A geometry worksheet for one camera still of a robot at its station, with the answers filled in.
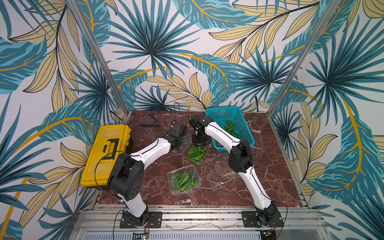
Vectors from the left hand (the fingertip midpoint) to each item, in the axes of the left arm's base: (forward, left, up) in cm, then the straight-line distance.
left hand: (183, 140), depth 91 cm
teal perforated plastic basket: (+25, -34, -9) cm, 43 cm away
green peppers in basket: (+17, -34, -9) cm, 39 cm away
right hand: (+1, -9, -7) cm, 12 cm away
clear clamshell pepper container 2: (-21, -1, -7) cm, 22 cm away
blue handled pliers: (+19, +23, -9) cm, 32 cm away
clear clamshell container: (-13, -21, -13) cm, 27 cm away
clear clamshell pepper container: (-5, -8, -9) cm, 13 cm away
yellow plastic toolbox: (-6, +39, +6) cm, 40 cm away
